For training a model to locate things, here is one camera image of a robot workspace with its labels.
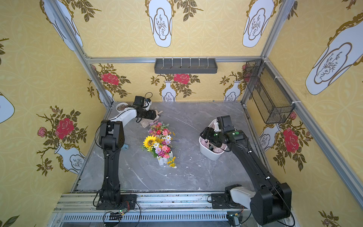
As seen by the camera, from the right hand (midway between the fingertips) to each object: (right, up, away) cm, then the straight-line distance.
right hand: (206, 135), depth 81 cm
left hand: (-43, +12, +28) cm, 53 cm away
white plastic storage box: (+1, -9, -2) cm, 9 cm away
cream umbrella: (-41, +6, +21) cm, 46 cm away
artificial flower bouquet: (-27, -4, -3) cm, 27 cm away
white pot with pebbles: (-62, +18, +29) cm, 71 cm away
